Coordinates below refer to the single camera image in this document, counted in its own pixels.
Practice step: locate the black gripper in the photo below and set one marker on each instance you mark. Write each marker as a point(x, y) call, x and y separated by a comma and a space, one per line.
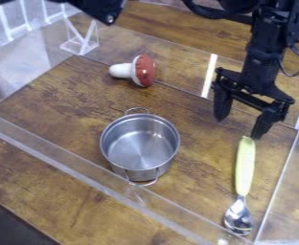
point(253, 88)

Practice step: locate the clear acrylic triangle bracket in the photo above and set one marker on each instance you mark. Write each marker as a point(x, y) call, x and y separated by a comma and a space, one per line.
point(80, 44)

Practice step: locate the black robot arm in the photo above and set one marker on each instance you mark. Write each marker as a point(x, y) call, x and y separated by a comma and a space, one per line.
point(275, 34)

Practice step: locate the red and white toy mushroom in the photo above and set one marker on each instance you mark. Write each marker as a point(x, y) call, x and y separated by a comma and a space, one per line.
point(140, 70)

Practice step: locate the spoon with yellow-green handle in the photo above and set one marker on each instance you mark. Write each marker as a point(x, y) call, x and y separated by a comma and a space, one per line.
point(237, 219)

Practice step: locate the clear acrylic enclosure wall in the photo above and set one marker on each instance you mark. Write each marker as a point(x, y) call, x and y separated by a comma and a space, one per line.
point(184, 222)

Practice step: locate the silver pot with handles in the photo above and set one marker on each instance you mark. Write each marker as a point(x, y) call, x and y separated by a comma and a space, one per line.
point(138, 143)

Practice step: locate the black strip on table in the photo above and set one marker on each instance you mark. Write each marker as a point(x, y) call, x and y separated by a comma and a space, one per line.
point(217, 14)

